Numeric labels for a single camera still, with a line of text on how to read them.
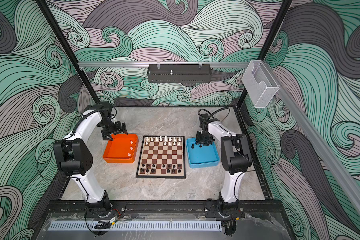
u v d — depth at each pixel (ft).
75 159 1.64
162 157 2.95
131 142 3.21
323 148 1.70
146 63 3.09
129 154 3.02
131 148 3.11
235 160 1.66
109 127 2.50
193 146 3.12
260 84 2.56
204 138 2.73
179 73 3.08
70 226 2.49
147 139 3.20
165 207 2.44
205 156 3.06
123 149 3.09
